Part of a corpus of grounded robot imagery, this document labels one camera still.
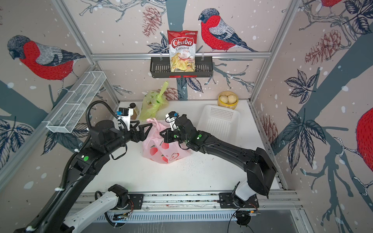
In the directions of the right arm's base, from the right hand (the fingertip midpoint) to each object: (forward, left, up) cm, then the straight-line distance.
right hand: (159, 134), depth 73 cm
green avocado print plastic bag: (+30, +13, -8) cm, 33 cm away
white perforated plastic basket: (+26, -39, -24) cm, 53 cm away
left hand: (0, +3, +11) cm, 11 cm away
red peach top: (-5, -3, -3) cm, 7 cm away
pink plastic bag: (-3, +4, -11) cm, 12 cm away
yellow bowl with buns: (+47, -44, -19) cm, 67 cm away
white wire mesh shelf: (+14, +48, +8) cm, 50 cm away
